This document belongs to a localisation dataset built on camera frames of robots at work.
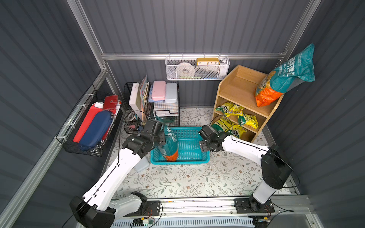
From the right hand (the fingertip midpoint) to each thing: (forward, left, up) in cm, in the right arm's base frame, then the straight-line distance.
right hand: (211, 145), depth 89 cm
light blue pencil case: (+33, +27, +16) cm, 45 cm away
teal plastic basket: (-1, +14, -7) cm, 16 cm away
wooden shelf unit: (+14, -13, +23) cm, 30 cm away
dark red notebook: (+13, +59, +25) cm, 66 cm away
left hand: (-4, +30, +17) cm, 35 cm away
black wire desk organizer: (+26, +43, +15) cm, 52 cm away
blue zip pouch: (-5, +60, +24) cm, 65 cm away
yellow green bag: (+20, -12, +13) cm, 26 cm away
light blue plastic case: (-11, +43, -5) cm, 45 cm away
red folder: (+7, +67, +24) cm, 71 cm away
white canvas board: (+23, +49, +19) cm, 58 cm away
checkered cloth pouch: (+20, +30, +13) cm, 38 cm away
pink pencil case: (+32, +35, +18) cm, 51 cm away
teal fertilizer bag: (-9, +25, +10) cm, 28 cm away
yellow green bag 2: (+9, -21, +15) cm, 28 cm away
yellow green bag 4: (+15, -20, -3) cm, 25 cm away
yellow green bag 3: (+19, -10, -4) cm, 22 cm away
